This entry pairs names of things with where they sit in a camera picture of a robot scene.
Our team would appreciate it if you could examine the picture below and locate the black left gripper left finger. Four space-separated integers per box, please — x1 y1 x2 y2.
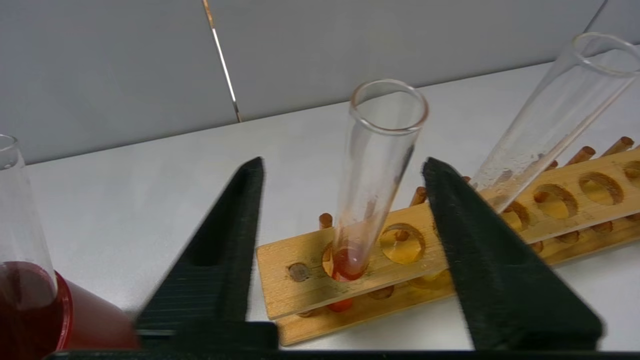
134 157 279 352

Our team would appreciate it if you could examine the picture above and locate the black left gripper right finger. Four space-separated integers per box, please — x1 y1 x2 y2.
421 157 604 352

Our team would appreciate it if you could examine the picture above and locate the test tube with red pigment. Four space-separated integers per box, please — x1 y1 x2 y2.
327 79 430 313

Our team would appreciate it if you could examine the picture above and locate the test tube with yellow pigment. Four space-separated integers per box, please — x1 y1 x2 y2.
407 32 640 292

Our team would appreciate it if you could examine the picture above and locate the dark red plastic cup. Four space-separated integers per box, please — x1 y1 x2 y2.
0 260 141 360

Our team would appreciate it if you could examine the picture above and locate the wooden test tube rack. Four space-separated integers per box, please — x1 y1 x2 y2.
256 136 640 347

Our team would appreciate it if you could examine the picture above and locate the empty glass test tube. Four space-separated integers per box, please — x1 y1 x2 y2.
0 134 58 308

